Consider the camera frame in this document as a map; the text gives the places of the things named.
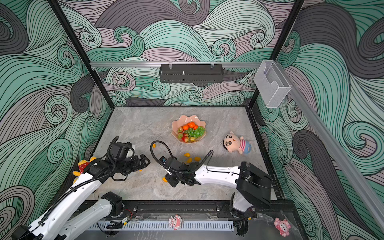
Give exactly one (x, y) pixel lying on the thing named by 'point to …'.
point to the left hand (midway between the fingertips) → (144, 162)
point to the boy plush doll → (232, 142)
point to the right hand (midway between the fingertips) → (167, 177)
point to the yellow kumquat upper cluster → (187, 154)
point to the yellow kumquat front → (164, 179)
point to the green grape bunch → (196, 133)
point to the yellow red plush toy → (82, 165)
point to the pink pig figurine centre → (175, 222)
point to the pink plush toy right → (283, 226)
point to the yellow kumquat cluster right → (197, 159)
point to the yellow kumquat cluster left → (189, 160)
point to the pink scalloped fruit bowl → (176, 124)
